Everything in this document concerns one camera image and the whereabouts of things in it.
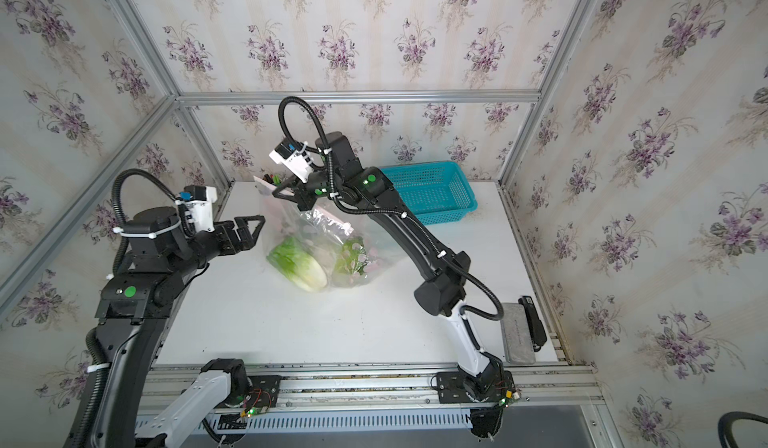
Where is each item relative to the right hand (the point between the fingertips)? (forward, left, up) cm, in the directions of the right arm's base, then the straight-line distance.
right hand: (285, 194), depth 67 cm
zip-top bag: (+12, 0, -30) cm, 33 cm away
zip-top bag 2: (+2, -23, -33) cm, 40 cm away
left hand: (-7, +6, -2) cm, 9 cm away
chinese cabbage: (-7, +1, -20) cm, 21 cm away
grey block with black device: (-19, -61, -34) cm, 72 cm away
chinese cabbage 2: (-1, -13, -28) cm, 31 cm away
